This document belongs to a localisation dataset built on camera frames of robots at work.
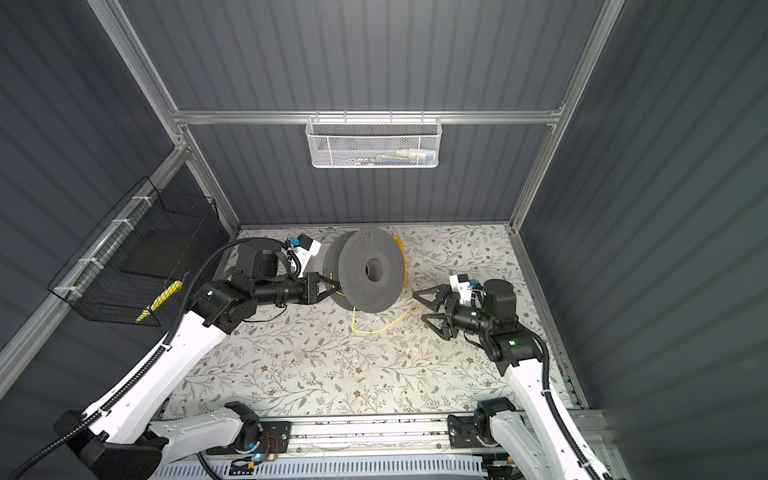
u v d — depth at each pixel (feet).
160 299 2.26
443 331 2.20
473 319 2.00
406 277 2.41
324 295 2.08
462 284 2.28
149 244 2.51
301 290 1.93
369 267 2.17
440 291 2.07
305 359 2.84
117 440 1.22
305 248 2.01
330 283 2.16
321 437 2.48
